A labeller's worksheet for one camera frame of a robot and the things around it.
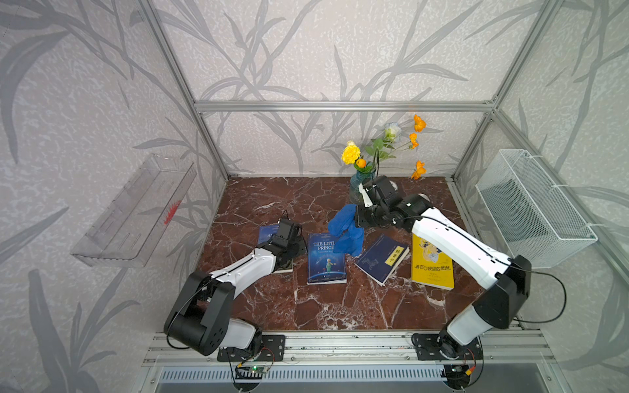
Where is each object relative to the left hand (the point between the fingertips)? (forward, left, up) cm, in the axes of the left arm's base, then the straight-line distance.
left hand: (304, 244), depth 91 cm
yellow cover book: (-7, -47, -3) cm, 47 cm away
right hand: (+2, -17, +17) cm, 24 cm away
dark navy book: (-5, -29, -4) cm, 30 cm away
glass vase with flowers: (+22, -23, +21) cm, 38 cm away
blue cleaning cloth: (-4, -16, +12) cm, 20 cm away
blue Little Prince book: (-7, -8, -4) cm, 12 cm away
